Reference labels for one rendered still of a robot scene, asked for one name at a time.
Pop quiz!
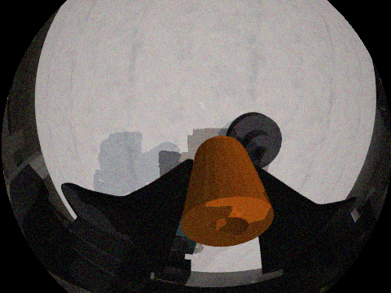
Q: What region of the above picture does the orange knob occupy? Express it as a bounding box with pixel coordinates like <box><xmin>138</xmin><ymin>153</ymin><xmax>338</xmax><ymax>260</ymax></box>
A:
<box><xmin>182</xmin><ymin>136</ymin><xmax>274</xmax><ymax>247</ymax></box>

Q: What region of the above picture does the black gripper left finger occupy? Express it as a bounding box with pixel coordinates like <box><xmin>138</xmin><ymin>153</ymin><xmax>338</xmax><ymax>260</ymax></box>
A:
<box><xmin>61</xmin><ymin>159</ymin><xmax>193</xmax><ymax>274</ymax></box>

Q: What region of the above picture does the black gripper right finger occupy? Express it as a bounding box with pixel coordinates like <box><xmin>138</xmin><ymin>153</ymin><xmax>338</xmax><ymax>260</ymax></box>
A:
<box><xmin>253</xmin><ymin>165</ymin><xmax>359</xmax><ymax>274</ymax></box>

